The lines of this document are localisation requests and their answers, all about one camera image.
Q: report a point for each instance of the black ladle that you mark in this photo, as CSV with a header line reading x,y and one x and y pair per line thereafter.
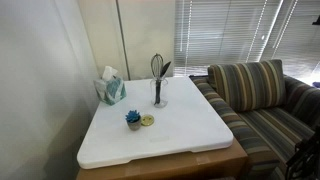
x,y
164,69

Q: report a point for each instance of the clear glass jar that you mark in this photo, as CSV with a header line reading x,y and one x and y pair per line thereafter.
x,y
163,93

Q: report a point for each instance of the gold jar lid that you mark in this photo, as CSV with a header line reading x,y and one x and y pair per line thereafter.
x,y
147,120

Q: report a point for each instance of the small blue succulent pot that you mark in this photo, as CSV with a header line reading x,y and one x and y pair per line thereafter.
x,y
133,119

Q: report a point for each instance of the white table top board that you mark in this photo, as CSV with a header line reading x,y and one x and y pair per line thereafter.
x,y
187,123

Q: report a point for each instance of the teal patterned tissue box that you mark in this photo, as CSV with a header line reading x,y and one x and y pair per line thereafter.
x,y
110,87

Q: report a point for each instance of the white window blinds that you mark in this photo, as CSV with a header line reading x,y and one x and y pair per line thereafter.
x,y
242,31

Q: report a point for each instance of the striped sofa cushion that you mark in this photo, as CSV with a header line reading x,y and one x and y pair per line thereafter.
x,y
249,86

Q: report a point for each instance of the wooden side table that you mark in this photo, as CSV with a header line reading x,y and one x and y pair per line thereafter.
x,y
215,164

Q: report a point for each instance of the striped sofa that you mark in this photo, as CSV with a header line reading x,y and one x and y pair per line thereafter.
x,y
269,135

